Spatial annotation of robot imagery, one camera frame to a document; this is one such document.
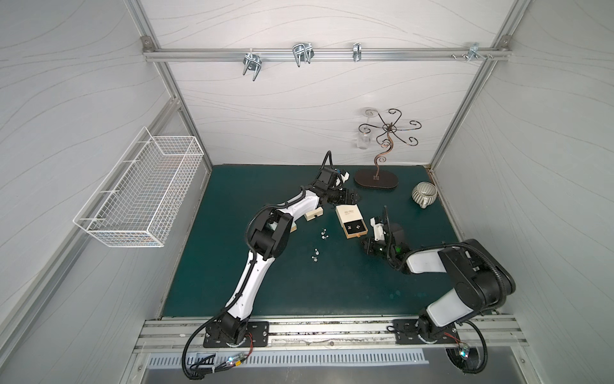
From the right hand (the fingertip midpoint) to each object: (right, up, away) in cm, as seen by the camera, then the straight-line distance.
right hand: (361, 238), depth 95 cm
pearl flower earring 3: (-19, -7, -5) cm, 21 cm away
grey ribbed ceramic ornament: (+31, +18, +12) cm, 38 cm away
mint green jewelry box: (-28, +4, +2) cm, 28 cm away
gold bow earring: (-5, +4, +1) cm, 6 cm away
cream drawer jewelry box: (-4, +7, 0) cm, 8 cm away
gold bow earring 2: (-1, +5, +2) cm, 5 cm away
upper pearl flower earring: (-15, +2, +3) cm, 15 cm away
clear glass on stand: (+3, +43, +7) cm, 44 cm away
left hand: (-1, +16, +3) cm, 17 cm away
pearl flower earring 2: (-18, -5, -4) cm, 19 cm away
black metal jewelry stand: (+12, +26, +20) cm, 35 cm away
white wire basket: (-71, +16, -26) cm, 77 cm away
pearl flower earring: (-15, 0, +1) cm, 15 cm away
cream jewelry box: (-20, +9, +5) cm, 23 cm away
